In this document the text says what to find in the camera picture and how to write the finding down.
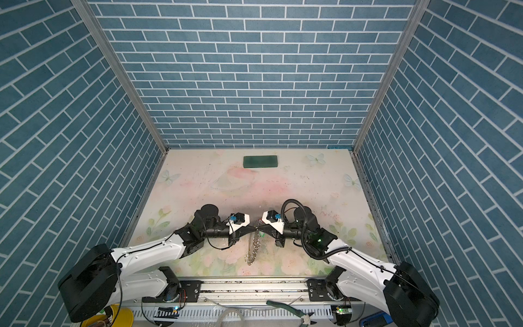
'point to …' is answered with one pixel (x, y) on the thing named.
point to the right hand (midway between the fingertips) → (258, 226)
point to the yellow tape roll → (122, 317)
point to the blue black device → (376, 319)
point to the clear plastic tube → (231, 310)
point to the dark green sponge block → (250, 161)
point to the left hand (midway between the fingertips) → (254, 230)
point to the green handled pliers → (304, 317)
